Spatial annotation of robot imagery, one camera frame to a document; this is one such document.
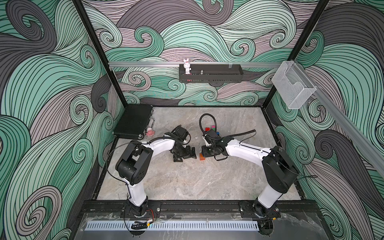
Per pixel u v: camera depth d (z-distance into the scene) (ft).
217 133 3.31
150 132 3.31
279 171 1.47
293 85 2.57
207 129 3.42
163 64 5.72
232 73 3.10
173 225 2.29
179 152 2.52
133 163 1.56
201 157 2.97
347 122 1.94
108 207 2.54
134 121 3.41
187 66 2.91
